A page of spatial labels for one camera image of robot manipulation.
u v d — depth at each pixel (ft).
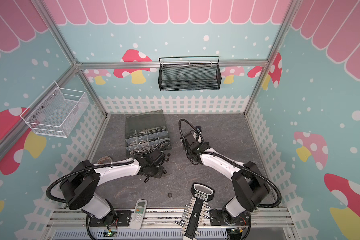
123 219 2.43
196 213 2.44
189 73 3.09
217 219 2.43
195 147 2.18
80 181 1.59
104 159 3.10
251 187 1.44
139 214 2.45
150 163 2.22
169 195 2.67
